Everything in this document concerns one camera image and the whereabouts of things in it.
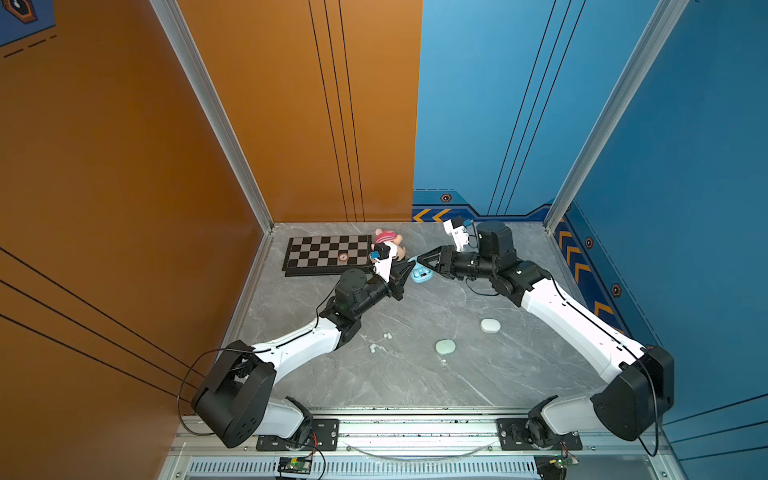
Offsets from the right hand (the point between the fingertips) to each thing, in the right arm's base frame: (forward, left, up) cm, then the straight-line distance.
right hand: (419, 261), depth 72 cm
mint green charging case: (-10, -8, -28) cm, 31 cm away
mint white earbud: (-10, +13, -28) cm, 32 cm away
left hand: (+2, +1, -3) cm, 4 cm away
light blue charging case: (-1, 0, -4) cm, 4 cm away
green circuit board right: (-37, -33, -30) cm, 58 cm away
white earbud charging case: (-3, -23, -28) cm, 36 cm away
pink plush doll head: (+30, +9, -22) cm, 38 cm away
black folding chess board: (+22, +31, -24) cm, 45 cm away
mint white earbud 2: (-6, +8, -28) cm, 30 cm away
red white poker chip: (+22, +25, -24) cm, 41 cm away
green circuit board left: (-38, +31, -32) cm, 58 cm away
